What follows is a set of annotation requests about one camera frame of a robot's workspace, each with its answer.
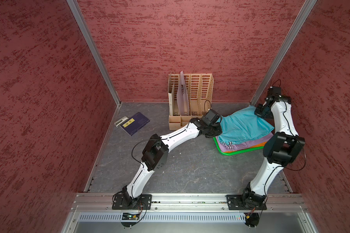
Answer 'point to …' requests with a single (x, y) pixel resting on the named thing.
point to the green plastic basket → (224, 153)
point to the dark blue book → (134, 123)
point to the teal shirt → (243, 124)
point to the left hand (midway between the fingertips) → (221, 134)
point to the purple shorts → (224, 147)
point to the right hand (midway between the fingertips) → (260, 116)
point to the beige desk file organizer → (200, 89)
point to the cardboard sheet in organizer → (171, 100)
